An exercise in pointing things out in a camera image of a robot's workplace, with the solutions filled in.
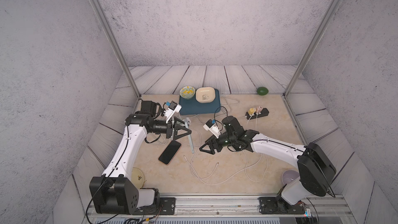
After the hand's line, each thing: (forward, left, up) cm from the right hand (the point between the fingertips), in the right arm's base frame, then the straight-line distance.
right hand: (204, 146), depth 77 cm
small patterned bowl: (+50, +14, -11) cm, 53 cm away
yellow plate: (-10, +35, -15) cm, 40 cm away
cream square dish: (+48, 0, -12) cm, 50 cm away
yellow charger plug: (+30, -30, -9) cm, 44 cm away
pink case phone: (+4, +21, -15) cm, 26 cm away
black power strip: (+33, -41, -14) cm, 54 cm away
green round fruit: (+52, -43, -12) cm, 69 cm away
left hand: (+2, +6, +13) cm, 14 cm away
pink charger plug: (+31, -35, -8) cm, 47 cm away
